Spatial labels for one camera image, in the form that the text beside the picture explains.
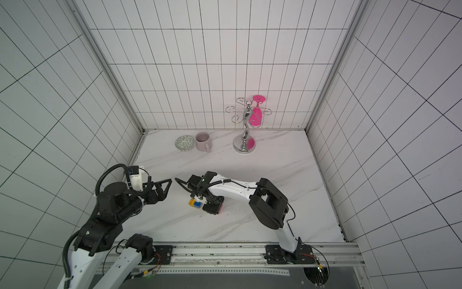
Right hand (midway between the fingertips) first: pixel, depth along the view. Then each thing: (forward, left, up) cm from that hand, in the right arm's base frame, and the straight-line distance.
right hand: (216, 202), depth 85 cm
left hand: (-2, +19, +20) cm, 28 cm away
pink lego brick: (-5, -3, +5) cm, 8 cm away
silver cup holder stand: (+40, -13, -1) cm, 42 cm away
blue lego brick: (-2, +8, +1) cm, 9 cm away
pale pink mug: (+34, +12, +5) cm, 37 cm away
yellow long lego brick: (0, +12, 0) cm, 12 cm away
